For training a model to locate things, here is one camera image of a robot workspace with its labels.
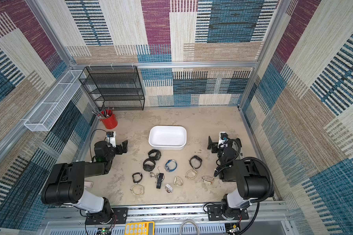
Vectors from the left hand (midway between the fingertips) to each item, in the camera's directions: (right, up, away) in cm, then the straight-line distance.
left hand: (120, 140), depth 94 cm
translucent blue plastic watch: (+32, -15, -4) cm, 36 cm away
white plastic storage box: (+30, +1, +8) cm, 31 cm away
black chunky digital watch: (+22, -9, 0) cm, 24 cm away
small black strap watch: (+13, -20, -9) cm, 26 cm away
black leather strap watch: (+27, -20, -9) cm, 35 cm away
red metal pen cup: (-12, +12, +14) cm, 22 cm away
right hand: (+62, +2, -3) cm, 62 cm away
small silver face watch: (+32, -23, -17) cm, 43 cm away
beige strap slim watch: (+44, -19, -8) cm, 49 cm away
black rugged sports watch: (+48, -13, -3) cm, 49 cm away
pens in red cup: (-15, +17, +11) cm, 25 cm away
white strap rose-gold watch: (+54, -21, -10) cm, 58 cm away
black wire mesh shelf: (-9, +39, +11) cm, 42 cm away
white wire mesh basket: (-27, +14, -23) cm, 38 cm away
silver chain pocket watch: (+22, -19, -8) cm, 30 cm away
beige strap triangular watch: (+37, -22, -11) cm, 44 cm away
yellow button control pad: (+19, -38, -25) cm, 49 cm away
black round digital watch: (+20, -13, -9) cm, 25 cm away
